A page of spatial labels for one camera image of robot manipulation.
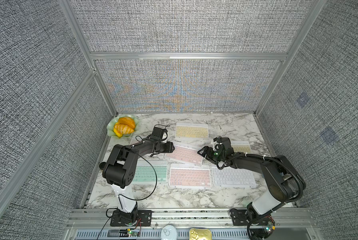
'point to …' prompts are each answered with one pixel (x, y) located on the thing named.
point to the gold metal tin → (200, 234)
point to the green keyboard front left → (144, 173)
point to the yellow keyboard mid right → (241, 146)
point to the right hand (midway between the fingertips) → (200, 150)
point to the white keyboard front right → (232, 177)
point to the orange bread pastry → (125, 125)
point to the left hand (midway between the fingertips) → (173, 146)
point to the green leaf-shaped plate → (111, 124)
